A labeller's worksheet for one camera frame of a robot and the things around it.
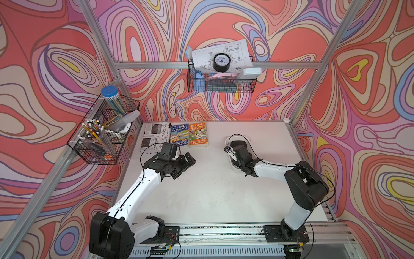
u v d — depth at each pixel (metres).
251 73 0.71
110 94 0.70
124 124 0.72
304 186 0.48
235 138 1.01
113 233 0.38
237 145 0.80
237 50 0.82
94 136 0.58
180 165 0.70
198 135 1.09
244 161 0.73
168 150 0.62
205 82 0.82
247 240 0.73
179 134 1.10
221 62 0.78
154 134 1.08
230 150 0.84
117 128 0.75
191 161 0.76
